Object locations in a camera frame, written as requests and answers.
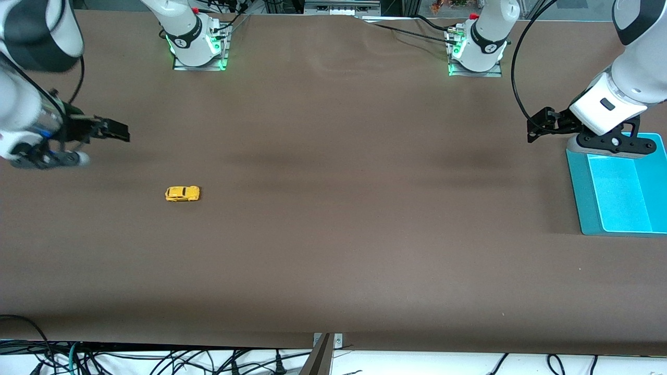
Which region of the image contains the yellow beetle toy car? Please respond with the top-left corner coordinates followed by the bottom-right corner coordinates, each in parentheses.
top-left (165, 185), bottom-right (201, 203)

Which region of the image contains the teal plastic bin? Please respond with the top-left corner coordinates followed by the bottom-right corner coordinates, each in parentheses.
top-left (566, 132), bottom-right (667, 238)

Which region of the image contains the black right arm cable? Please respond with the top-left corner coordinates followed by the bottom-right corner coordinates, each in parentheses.
top-left (0, 52), bottom-right (87, 113)

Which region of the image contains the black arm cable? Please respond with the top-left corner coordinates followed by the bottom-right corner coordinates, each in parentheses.
top-left (0, 52), bottom-right (87, 113)
top-left (510, 0), bottom-right (566, 123)

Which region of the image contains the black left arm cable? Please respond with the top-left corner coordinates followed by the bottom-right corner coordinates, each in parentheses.
top-left (510, 0), bottom-right (566, 123)

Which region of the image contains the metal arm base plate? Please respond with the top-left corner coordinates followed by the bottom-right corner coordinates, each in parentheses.
top-left (172, 23), bottom-right (230, 72)
top-left (447, 26), bottom-right (504, 78)

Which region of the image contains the short black base cable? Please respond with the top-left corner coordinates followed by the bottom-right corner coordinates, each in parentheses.
top-left (416, 15), bottom-right (452, 33)

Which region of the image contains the black base cable bundle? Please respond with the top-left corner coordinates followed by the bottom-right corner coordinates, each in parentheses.
top-left (201, 0), bottom-right (252, 37)

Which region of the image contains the black cable across table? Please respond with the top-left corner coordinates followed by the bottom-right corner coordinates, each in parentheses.
top-left (365, 19), bottom-right (455, 42)

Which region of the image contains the long looping black cable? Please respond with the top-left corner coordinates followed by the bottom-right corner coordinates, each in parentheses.
top-left (0, 314), bottom-right (54, 375)

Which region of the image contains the aluminium frame rail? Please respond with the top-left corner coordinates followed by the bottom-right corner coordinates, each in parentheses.
top-left (303, 0), bottom-right (382, 17)

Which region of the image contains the black floor cable with plug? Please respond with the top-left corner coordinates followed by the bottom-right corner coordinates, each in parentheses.
top-left (223, 350), bottom-right (314, 375)

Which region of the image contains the metal table edge bracket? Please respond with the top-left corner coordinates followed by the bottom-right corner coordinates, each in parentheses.
top-left (298, 332), bottom-right (344, 375)

